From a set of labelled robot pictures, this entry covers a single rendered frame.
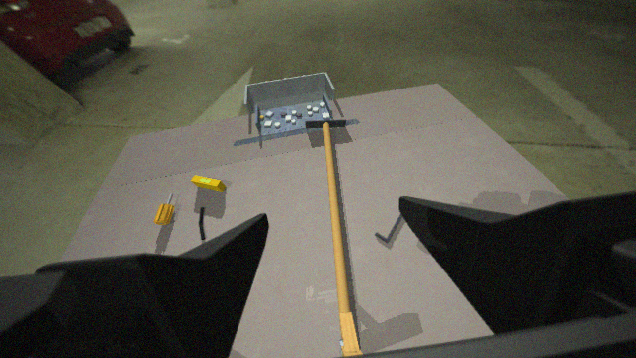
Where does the black bent bar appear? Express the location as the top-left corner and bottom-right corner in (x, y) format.
(199, 207), (206, 240)

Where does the yellow rectangular block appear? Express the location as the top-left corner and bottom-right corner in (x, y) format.
(191, 175), (227, 192)

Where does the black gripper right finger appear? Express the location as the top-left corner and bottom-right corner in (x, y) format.
(398, 190), (636, 335)

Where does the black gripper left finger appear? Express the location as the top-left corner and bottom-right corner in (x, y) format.
(34, 213), (269, 358)

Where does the long wooden-handled scraper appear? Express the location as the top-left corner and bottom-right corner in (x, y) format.
(305, 119), (363, 357)

